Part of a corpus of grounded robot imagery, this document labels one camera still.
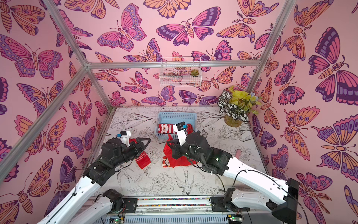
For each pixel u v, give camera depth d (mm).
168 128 1008
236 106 853
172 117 1123
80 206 464
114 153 541
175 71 1001
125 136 673
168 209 730
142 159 893
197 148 467
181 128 548
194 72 925
